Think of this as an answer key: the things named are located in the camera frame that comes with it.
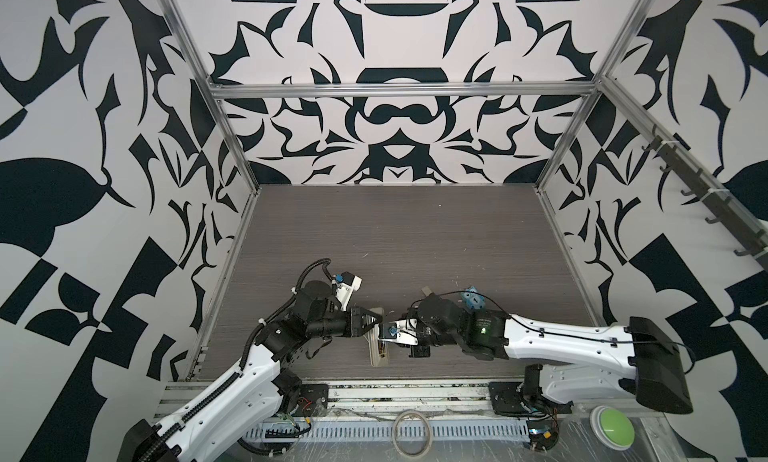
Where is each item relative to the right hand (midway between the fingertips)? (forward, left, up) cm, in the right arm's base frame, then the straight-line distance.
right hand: (388, 329), depth 71 cm
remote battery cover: (+16, -12, -15) cm, 25 cm away
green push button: (-19, -51, -13) cm, 56 cm away
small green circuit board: (-19, -36, -16) cm, 43 cm away
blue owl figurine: (+13, -25, -14) cm, 31 cm away
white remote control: (-4, +3, -3) cm, 6 cm away
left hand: (+3, +1, 0) cm, 3 cm away
